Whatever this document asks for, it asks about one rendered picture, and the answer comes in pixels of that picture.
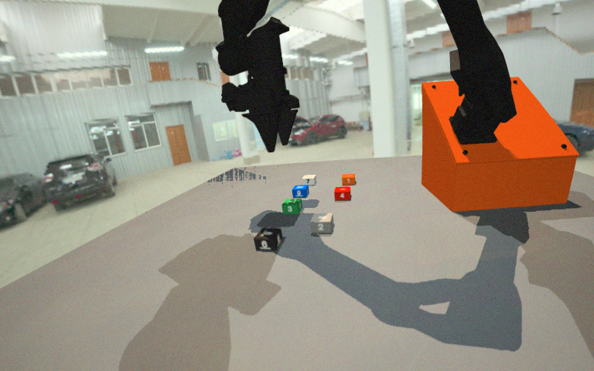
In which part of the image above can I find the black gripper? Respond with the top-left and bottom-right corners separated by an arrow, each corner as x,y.
233,59 -> 300,152

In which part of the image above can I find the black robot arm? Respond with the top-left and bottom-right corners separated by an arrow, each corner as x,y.
215,0 -> 517,145

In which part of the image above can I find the green block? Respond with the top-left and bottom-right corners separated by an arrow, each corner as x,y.
282,199 -> 302,214

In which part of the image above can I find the blue block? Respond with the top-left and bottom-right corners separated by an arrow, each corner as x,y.
292,185 -> 309,197

